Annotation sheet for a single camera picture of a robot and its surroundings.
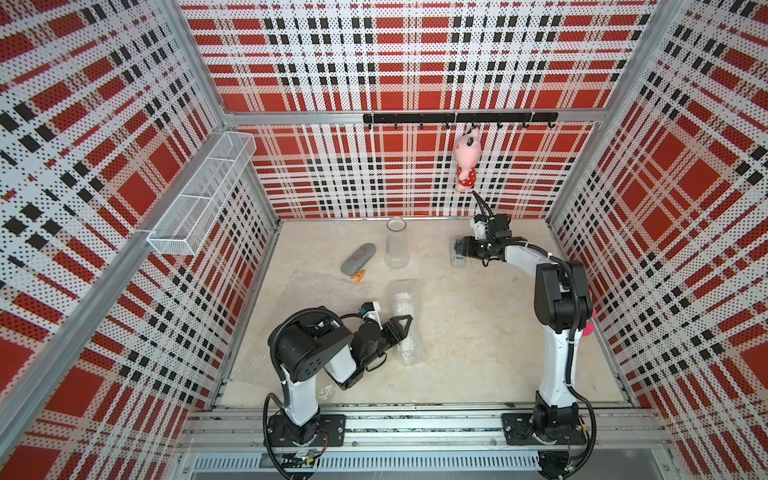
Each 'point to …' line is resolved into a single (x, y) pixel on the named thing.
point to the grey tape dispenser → (457, 260)
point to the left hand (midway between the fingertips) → (411, 320)
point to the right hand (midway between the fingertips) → (464, 245)
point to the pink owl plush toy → (588, 330)
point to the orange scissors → (359, 276)
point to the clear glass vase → (396, 248)
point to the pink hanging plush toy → (465, 149)
